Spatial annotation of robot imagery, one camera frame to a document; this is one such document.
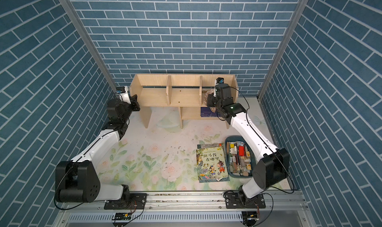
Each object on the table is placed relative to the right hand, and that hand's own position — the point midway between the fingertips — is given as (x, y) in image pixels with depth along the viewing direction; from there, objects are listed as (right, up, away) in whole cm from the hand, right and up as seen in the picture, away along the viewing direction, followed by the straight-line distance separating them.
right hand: (212, 95), depth 81 cm
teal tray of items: (+17, -36, +5) cm, 40 cm away
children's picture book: (0, -40, +4) cm, 40 cm away
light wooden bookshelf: (-14, +3, +10) cm, 17 cm away
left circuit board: (-45, -60, -9) cm, 76 cm away
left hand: (-40, 0, +1) cm, 40 cm away
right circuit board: (+17, -59, -10) cm, 62 cm away
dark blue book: (-3, -9, +15) cm, 18 cm away
